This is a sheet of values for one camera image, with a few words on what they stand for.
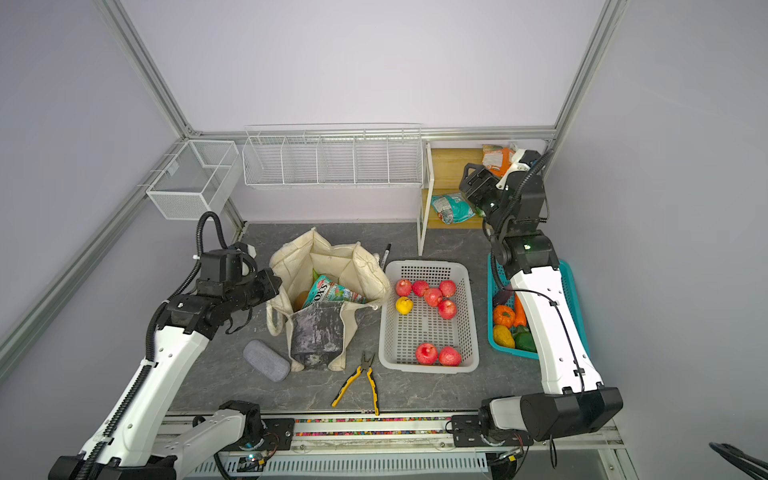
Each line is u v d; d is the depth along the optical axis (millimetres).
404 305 912
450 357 807
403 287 956
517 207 461
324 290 865
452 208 991
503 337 846
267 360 829
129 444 376
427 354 808
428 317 938
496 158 881
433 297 933
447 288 961
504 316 888
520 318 894
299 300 830
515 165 567
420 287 964
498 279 509
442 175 906
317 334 744
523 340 849
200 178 993
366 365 845
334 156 986
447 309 912
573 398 378
